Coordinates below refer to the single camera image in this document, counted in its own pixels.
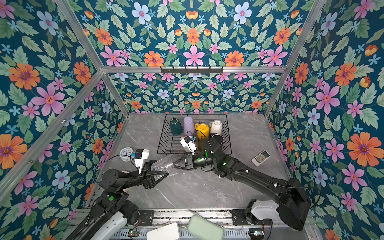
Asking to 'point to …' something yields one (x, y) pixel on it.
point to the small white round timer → (125, 154)
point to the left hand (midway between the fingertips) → (167, 171)
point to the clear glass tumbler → (164, 164)
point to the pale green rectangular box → (203, 229)
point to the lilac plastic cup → (189, 128)
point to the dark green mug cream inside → (175, 127)
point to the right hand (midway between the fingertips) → (172, 166)
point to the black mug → (218, 138)
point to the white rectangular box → (170, 232)
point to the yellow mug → (203, 130)
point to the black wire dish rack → (169, 143)
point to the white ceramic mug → (216, 127)
